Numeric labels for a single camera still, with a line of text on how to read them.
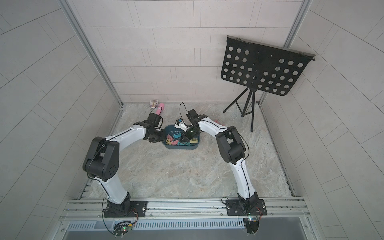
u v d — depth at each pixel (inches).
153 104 44.4
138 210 27.8
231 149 22.1
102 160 18.9
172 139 37.0
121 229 25.8
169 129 37.3
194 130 32.5
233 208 28.0
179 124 34.0
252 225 26.6
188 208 28.4
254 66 29.6
